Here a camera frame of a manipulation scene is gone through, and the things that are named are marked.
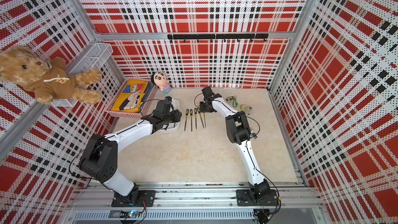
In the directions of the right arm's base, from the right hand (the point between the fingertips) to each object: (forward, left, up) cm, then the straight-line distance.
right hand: (205, 107), depth 108 cm
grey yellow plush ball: (-5, -29, +3) cm, 29 cm away
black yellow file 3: (-4, +4, -2) cm, 6 cm away
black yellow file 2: (-5, +7, -3) cm, 9 cm away
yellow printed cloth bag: (+6, +52, +6) cm, 53 cm away
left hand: (-12, +14, +10) cm, 22 cm away
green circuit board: (-61, +33, +1) cm, 69 cm away
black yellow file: (-6, +13, -1) cm, 14 cm away
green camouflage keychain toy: (+11, -22, -2) cm, 24 cm away
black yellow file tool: (-6, +10, -1) cm, 12 cm away
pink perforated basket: (+11, +40, +6) cm, 42 cm away
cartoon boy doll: (+16, +32, +13) cm, 39 cm away
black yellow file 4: (-4, +1, -1) cm, 4 cm away
